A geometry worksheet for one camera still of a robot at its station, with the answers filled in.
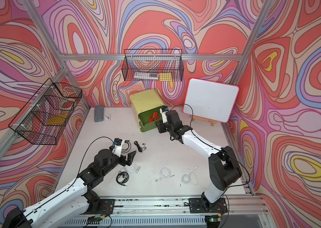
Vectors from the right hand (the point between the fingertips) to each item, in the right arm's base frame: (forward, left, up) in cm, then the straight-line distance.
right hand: (159, 126), depth 88 cm
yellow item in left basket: (-6, +52, +16) cm, 55 cm away
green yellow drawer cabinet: (+14, +10, +6) cm, 18 cm away
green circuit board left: (-45, +35, -16) cm, 59 cm away
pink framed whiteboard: (+21, -37, +1) cm, 43 cm away
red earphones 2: (+7, +4, +1) cm, 8 cm away
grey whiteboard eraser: (+25, +49, -12) cm, 56 cm away
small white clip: (+20, +41, -14) cm, 48 cm away
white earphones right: (-26, -18, -17) cm, 36 cm away
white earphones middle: (-23, -2, -17) cm, 29 cm away
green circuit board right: (-47, -27, -19) cm, 57 cm away
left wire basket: (-4, +61, +15) cm, 63 cm away
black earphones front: (-26, +23, -15) cm, 38 cm away
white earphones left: (-20, +18, -16) cm, 31 cm away
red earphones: (+7, +4, +1) cm, 8 cm away
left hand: (-15, +17, -1) cm, 22 cm away
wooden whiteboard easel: (+12, -40, -13) cm, 44 cm away
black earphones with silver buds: (-7, +14, -15) cm, 22 cm away
